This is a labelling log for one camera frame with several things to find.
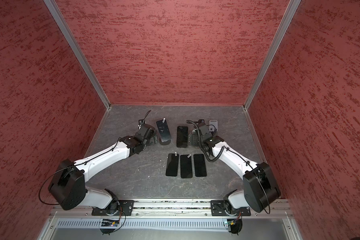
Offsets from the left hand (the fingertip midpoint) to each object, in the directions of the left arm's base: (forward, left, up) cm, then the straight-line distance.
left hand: (149, 139), depth 87 cm
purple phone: (+8, -8, -2) cm, 12 cm away
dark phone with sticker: (-10, -14, -13) cm, 22 cm away
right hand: (0, -28, -1) cm, 28 cm away
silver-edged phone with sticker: (-12, -23, -11) cm, 28 cm away
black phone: (+5, -20, -4) cm, 21 cm away
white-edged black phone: (-11, -31, -12) cm, 35 cm away
